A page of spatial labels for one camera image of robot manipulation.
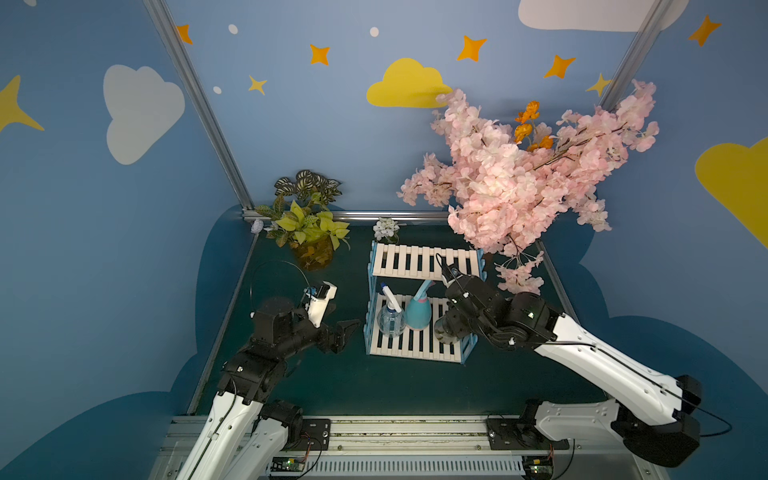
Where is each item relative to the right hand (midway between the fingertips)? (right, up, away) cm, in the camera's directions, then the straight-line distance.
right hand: (459, 304), depth 72 cm
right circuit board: (+20, -40, +1) cm, 45 cm away
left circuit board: (-42, -39, 0) cm, 58 cm away
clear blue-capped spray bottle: (-16, -9, +24) cm, 30 cm away
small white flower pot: (-18, +20, +33) cm, 43 cm away
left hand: (-28, -1, -1) cm, 28 cm away
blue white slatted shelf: (-12, +3, +8) cm, 15 cm away
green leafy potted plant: (-43, +23, +18) cm, 52 cm away
